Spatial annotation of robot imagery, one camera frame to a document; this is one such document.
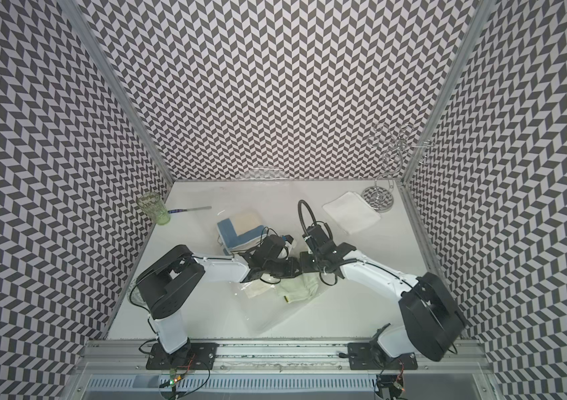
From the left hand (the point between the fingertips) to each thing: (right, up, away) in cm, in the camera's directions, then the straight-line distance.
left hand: (305, 274), depth 87 cm
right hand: (0, +3, -2) cm, 3 cm away
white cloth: (+21, +21, +21) cm, 37 cm away
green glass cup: (-61, +23, +14) cm, 67 cm away
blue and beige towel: (-25, +14, +12) cm, 31 cm away
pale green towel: (-3, -4, -4) cm, 6 cm away
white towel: (-18, -4, -2) cm, 18 cm away
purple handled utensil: (-48, +22, +18) cm, 56 cm away
